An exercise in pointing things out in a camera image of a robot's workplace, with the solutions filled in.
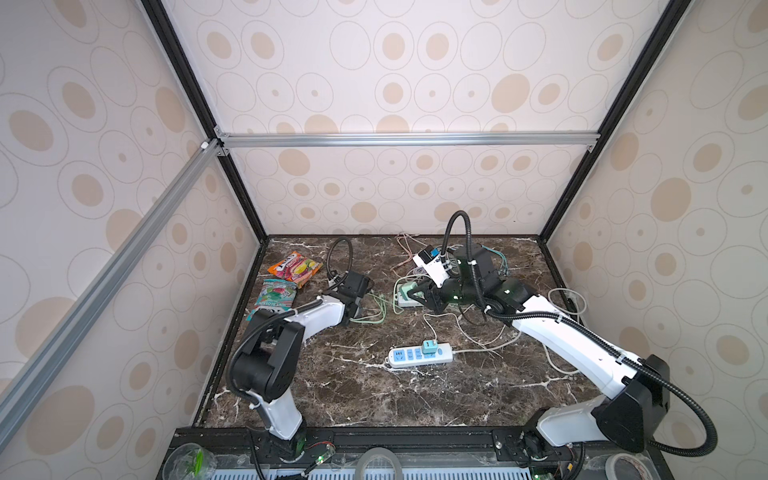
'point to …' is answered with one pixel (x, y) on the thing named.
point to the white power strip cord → (550, 300)
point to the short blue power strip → (411, 356)
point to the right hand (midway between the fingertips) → (414, 289)
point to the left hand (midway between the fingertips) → (352, 297)
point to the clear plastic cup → (189, 461)
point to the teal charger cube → (429, 347)
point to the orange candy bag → (295, 268)
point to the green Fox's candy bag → (275, 294)
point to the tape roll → (612, 461)
